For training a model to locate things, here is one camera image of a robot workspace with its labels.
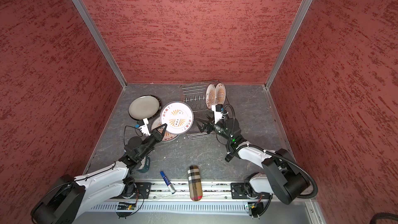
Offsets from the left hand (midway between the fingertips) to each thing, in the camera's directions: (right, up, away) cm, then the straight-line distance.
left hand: (168, 127), depth 81 cm
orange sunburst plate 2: (+23, +17, +23) cm, 37 cm away
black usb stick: (+32, -17, +1) cm, 37 cm away
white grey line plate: (-23, +10, +24) cm, 35 cm away
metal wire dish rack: (+12, +18, +34) cm, 40 cm away
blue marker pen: (+2, -28, -5) cm, 29 cm away
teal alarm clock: (-12, -19, -2) cm, 23 cm away
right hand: (+16, +5, -3) cm, 17 cm away
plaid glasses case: (+14, -26, -7) cm, 31 cm away
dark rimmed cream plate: (-12, +9, +23) cm, 27 cm away
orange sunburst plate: (+5, +6, 0) cm, 8 cm away
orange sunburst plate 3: (+30, +19, +22) cm, 42 cm away
